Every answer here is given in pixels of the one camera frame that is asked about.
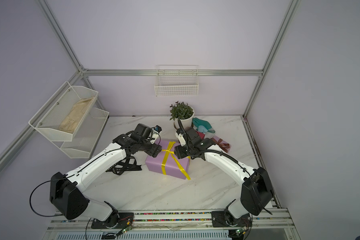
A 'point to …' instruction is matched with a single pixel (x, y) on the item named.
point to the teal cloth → (202, 126)
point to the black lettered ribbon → (129, 163)
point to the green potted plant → (181, 111)
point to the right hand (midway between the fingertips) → (181, 151)
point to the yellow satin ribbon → (167, 152)
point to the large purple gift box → (167, 163)
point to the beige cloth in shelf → (70, 122)
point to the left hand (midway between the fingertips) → (153, 147)
